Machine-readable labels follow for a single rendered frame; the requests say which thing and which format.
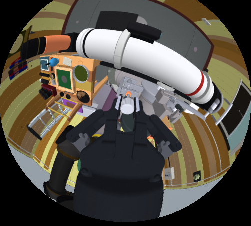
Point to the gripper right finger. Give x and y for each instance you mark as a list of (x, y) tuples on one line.
[(164, 131)]

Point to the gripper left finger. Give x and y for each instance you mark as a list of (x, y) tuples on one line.
[(86, 124)]

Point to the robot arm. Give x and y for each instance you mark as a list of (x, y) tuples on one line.
[(60, 171)]

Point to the white slow-motion knob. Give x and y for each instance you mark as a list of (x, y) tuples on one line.
[(127, 106)]

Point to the small orange lever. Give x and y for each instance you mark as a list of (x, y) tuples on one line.
[(128, 94)]

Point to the black eyepiece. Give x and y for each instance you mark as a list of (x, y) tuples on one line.
[(45, 81), (45, 74)]

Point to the black telescope diagonal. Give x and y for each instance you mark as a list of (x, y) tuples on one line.
[(216, 100)]

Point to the teal square tray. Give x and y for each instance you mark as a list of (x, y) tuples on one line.
[(44, 63)]

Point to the white telescope tube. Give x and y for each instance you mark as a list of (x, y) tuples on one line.
[(156, 57)]

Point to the orange and black tube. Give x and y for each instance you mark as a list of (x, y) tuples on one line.
[(56, 43)]

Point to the purple panel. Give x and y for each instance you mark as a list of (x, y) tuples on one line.
[(70, 105)]

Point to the brown round mesh disc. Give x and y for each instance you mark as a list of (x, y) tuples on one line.
[(83, 96)]

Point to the black round cap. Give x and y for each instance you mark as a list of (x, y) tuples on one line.
[(68, 96), (62, 94)]

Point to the red box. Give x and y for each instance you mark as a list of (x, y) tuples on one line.
[(50, 89)]

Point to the green square pad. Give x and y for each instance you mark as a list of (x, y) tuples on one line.
[(63, 79)]

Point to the olive round disc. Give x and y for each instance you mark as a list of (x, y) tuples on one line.
[(81, 73)]

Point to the orange wooden accessory table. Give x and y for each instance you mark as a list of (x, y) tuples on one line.
[(92, 69)]

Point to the white cloth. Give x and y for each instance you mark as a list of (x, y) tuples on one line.
[(67, 61)]

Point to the blue bulb blower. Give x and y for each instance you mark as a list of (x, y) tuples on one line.
[(54, 62)]

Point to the dark door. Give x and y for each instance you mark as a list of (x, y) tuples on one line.
[(239, 106)]

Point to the black finder box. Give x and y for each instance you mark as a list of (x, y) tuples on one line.
[(143, 30)]

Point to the grey dome shutter panel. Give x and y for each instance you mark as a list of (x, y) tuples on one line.
[(176, 26)]

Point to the grey telescope mount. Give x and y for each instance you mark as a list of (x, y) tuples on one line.
[(153, 92)]

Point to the white wall box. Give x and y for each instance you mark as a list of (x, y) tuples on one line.
[(169, 173)]

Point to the black wall socket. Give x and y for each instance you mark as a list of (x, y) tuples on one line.
[(197, 176)]

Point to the red and blue wall poster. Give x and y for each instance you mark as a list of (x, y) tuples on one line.
[(17, 69)]

